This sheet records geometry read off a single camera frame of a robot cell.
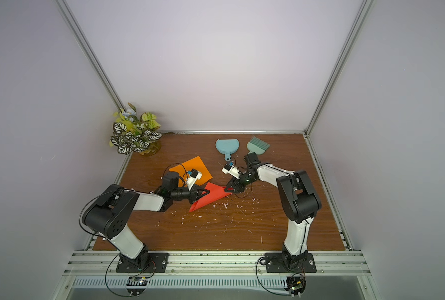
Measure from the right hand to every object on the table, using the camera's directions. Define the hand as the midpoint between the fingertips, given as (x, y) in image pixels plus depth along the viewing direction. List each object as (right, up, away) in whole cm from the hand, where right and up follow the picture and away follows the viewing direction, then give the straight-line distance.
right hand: (228, 183), depth 91 cm
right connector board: (+26, -35, -21) cm, 49 cm away
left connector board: (-36, -37, -19) cm, 55 cm away
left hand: (-9, -3, -4) cm, 10 cm away
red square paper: (-6, -5, 0) cm, 8 cm away
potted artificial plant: (-46, +26, -1) cm, 52 cm away
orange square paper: (-19, +9, +16) cm, 26 cm away
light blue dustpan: (0, +18, +20) cm, 27 cm away
